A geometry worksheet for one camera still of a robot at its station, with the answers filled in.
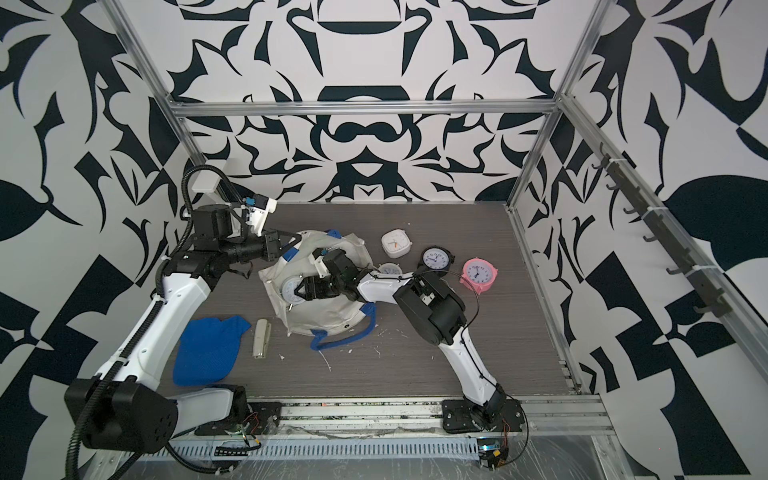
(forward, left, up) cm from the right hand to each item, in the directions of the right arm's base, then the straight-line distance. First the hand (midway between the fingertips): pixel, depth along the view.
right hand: (301, 286), depth 91 cm
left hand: (+2, -4, +23) cm, 23 cm away
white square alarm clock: (+18, -29, -3) cm, 34 cm away
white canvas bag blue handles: (-12, -12, +3) cm, 17 cm away
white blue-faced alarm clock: (+9, -27, -4) cm, 28 cm away
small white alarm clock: (-2, +3, +1) cm, 4 cm away
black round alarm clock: (+12, -42, -4) cm, 44 cm away
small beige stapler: (-15, +9, -2) cm, 17 cm away
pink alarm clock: (+7, -55, -5) cm, 56 cm away
